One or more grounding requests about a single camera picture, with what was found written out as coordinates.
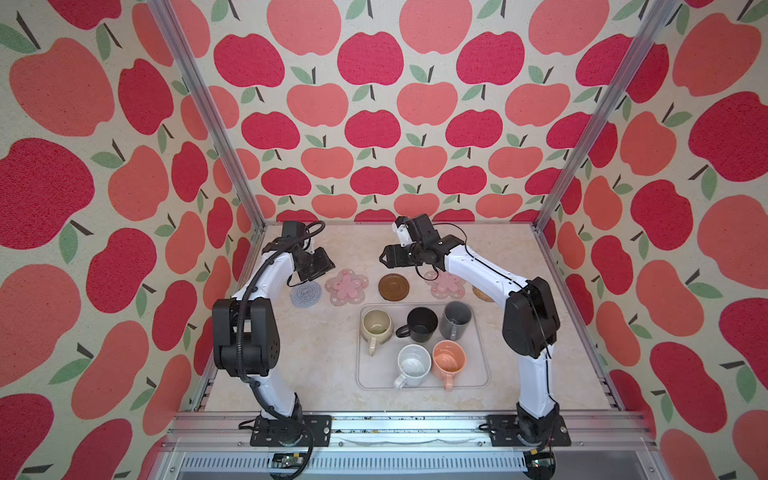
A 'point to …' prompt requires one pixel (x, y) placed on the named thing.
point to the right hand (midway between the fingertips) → (394, 255)
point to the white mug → (414, 362)
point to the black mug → (421, 325)
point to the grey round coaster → (306, 295)
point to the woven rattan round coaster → (478, 292)
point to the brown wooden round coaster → (393, 287)
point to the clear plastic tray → (400, 346)
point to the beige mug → (376, 327)
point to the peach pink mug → (448, 360)
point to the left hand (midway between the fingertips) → (335, 267)
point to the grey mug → (455, 319)
